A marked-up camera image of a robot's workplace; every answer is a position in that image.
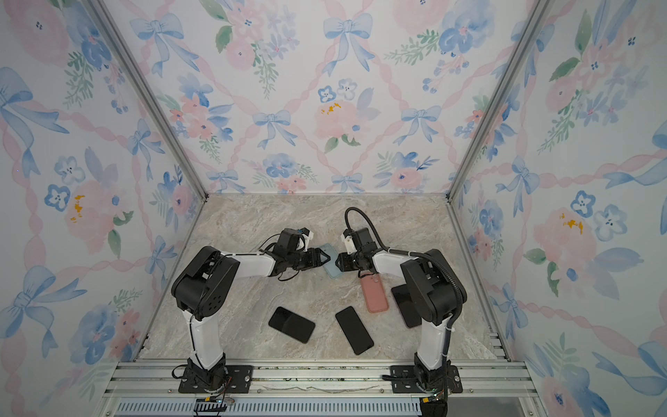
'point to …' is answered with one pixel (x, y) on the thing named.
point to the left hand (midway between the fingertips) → (327, 258)
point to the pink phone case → (374, 294)
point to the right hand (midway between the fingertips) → (340, 260)
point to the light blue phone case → (331, 267)
